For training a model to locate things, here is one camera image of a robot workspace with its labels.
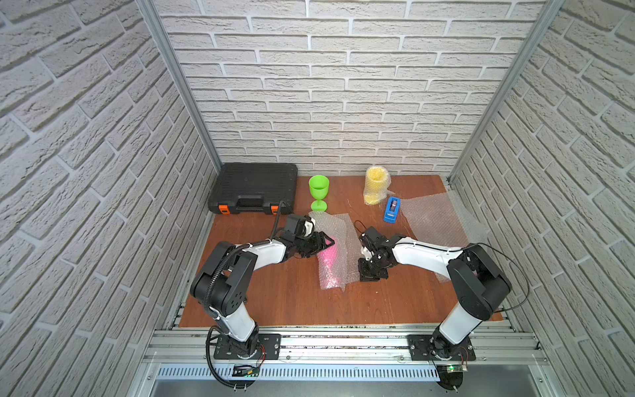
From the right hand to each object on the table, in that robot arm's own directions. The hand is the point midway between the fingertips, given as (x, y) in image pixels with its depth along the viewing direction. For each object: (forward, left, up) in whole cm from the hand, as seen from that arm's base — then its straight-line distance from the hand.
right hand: (363, 278), depth 88 cm
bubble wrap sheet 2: (+3, +9, +7) cm, 12 cm away
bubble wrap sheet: (+35, -15, +8) cm, 39 cm away
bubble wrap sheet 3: (+25, -35, 0) cm, 43 cm away
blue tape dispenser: (+28, -17, +4) cm, 33 cm away
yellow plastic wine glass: (+36, -10, +15) cm, 40 cm away
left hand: (+12, +10, +7) cm, 17 cm away
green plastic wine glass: (+34, +14, +14) cm, 39 cm away
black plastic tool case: (+42, +43, +7) cm, 61 cm away
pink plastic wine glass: (+4, +13, +9) cm, 16 cm away
